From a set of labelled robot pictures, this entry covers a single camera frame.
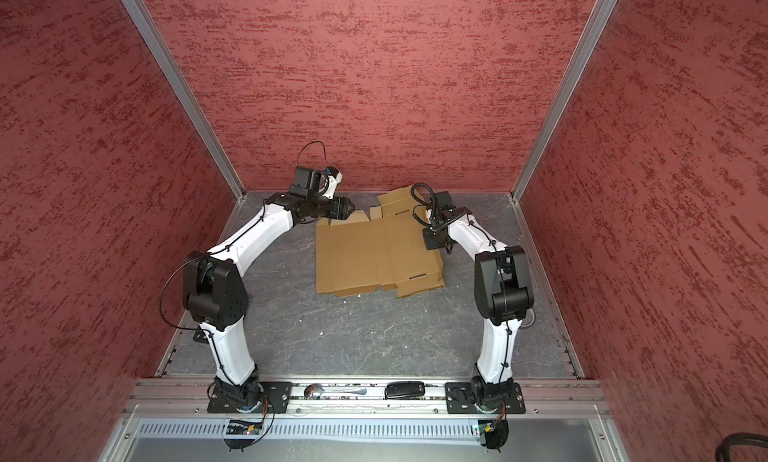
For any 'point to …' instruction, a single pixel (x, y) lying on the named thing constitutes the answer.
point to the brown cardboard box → (357, 252)
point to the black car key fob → (404, 389)
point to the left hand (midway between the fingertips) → (344, 210)
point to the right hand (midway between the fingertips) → (433, 245)
